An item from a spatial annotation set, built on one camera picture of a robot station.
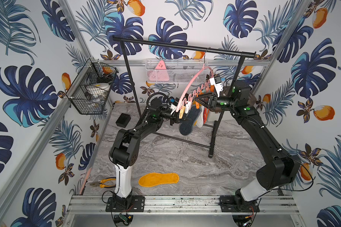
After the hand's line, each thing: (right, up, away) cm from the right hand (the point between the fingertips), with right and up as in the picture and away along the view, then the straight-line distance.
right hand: (196, 97), depth 69 cm
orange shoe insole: (-21, -46, +15) cm, 53 cm away
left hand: (-3, -10, +5) cm, 12 cm away
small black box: (-48, -11, +37) cm, 62 cm away
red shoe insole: (+9, -8, +19) cm, 22 cm away
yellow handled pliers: (-53, -48, +12) cm, 72 cm away
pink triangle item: (-19, +18, +21) cm, 34 cm away
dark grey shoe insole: (-4, -16, +11) cm, 20 cm away
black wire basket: (-61, +4, +15) cm, 63 cm away
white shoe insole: (+6, -13, +20) cm, 25 cm away
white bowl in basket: (-52, +6, +11) cm, 54 cm away
